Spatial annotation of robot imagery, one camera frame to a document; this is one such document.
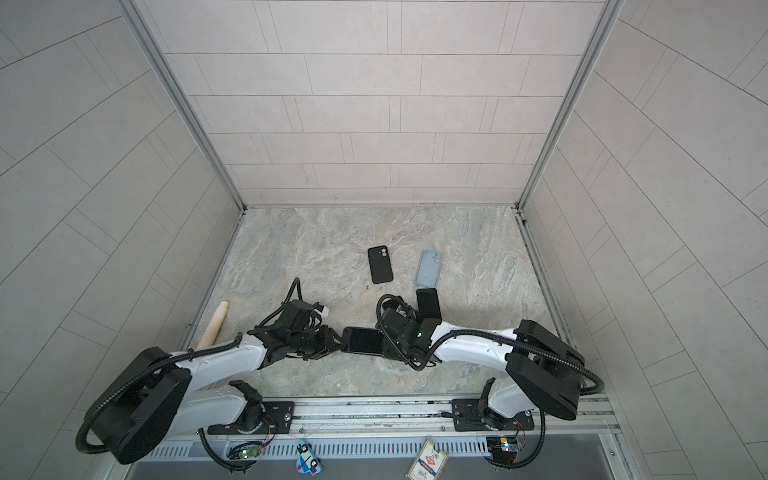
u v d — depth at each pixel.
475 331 0.50
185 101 0.87
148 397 0.41
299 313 0.68
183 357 0.46
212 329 0.83
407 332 0.63
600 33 0.74
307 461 0.64
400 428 0.71
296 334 0.70
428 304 0.89
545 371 0.41
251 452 0.64
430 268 1.00
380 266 0.99
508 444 0.68
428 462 0.64
